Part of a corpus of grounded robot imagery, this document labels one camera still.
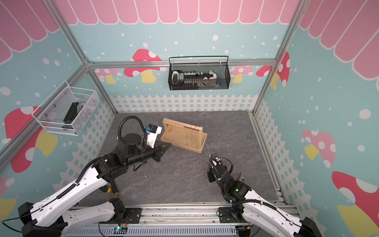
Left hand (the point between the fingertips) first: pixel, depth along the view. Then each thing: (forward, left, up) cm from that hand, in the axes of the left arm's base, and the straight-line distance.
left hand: (170, 148), depth 67 cm
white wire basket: (+16, +53, +7) cm, 55 cm away
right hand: (+1, -20, -19) cm, 27 cm away
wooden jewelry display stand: (+18, -7, -17) cm, 26 cm away
